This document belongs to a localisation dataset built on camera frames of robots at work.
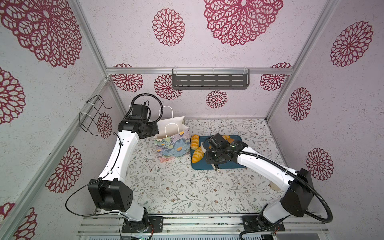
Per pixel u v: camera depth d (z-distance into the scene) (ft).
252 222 2.43
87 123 2.54
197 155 3.11
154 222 2.44
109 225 2.47
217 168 2.34
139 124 1.82
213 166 2.38
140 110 1.95
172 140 2.62
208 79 3.10
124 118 1.95
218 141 2.02
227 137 3.46
